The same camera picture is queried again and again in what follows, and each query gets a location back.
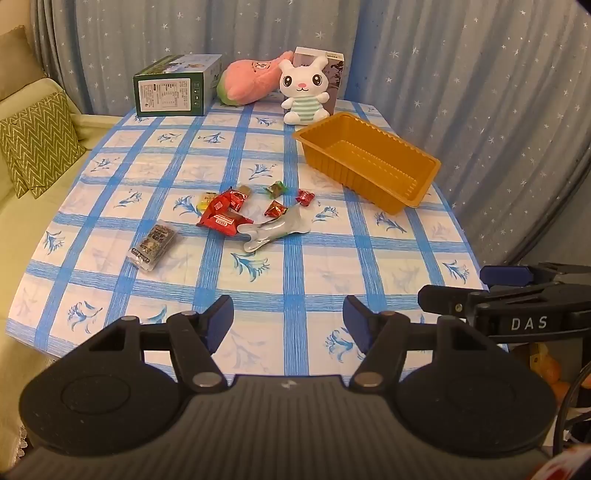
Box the blue star curtain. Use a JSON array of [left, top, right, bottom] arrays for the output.
[[28, 0, 591, 268]]

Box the white bunny plush toy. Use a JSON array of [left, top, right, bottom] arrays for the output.
[[278, 58, 334, 125]]

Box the pink plush toy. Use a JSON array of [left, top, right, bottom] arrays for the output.
[[217, 52, 294, 108]]

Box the light green sofa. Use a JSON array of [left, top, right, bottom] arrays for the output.
[[0, 74, 125, 462]]

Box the large red snack packet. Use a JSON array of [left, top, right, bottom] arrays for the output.
[[196, 191, 254, 237]]

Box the clear nut bar packet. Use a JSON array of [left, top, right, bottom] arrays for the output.
[[128, 224, 178, 269]]

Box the dark and white box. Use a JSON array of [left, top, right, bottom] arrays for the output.
[[294, 47, 345, 115]]

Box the green zigzag cushion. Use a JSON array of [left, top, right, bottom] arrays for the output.
[[0, 90, 88, 199]]

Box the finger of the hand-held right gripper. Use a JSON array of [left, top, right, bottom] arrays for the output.
[[479, 262, 591, 285], [418, 282, 555, 319]]

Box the green cardboard box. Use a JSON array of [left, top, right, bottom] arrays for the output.
[[133, 54, 223, 117]]

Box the grey and white snack packet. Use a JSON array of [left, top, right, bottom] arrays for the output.
[[239, 207, 311, 252]]

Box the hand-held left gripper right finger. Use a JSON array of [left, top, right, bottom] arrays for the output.
[[344, 295, 497, 393]]

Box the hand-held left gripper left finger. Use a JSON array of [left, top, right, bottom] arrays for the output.
[[88, 295, 234, 393]]

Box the orange plastic tray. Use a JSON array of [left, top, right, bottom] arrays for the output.
[[294, 112, 441, 216]]

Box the red patterned clothing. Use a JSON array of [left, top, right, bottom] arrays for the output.
[[545, 443, 591, 480]]

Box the blue checkered tablecloth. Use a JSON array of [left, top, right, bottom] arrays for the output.
[[4, 99, 509, 384]]

